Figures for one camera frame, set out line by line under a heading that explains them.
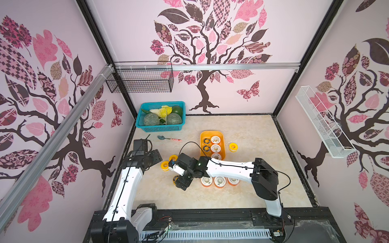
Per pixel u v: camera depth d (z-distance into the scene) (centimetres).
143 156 61
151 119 101
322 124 79
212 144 100
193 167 62
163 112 111
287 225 71
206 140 103
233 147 100
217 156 95
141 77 95
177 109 114
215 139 103
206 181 84
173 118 103
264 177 50
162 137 106
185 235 70
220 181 85
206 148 100
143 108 115
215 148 99
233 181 84
